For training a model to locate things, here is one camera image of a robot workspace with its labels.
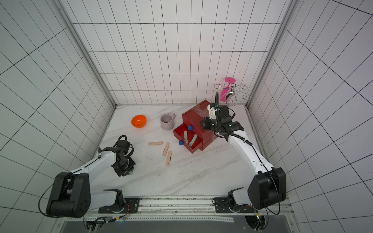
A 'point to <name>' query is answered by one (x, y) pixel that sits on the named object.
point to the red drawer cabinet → (190, 134)
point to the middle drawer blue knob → (181, 142)
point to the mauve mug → (167, 121)
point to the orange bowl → (139, 121)
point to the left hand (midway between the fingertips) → (131, 173)
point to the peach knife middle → (165, 149)
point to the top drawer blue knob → (190, 127)
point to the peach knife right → (168, 158)
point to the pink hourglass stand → (224, 95)
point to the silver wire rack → (237, 94)
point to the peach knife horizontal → (155, 143)
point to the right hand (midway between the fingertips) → (202, 122)
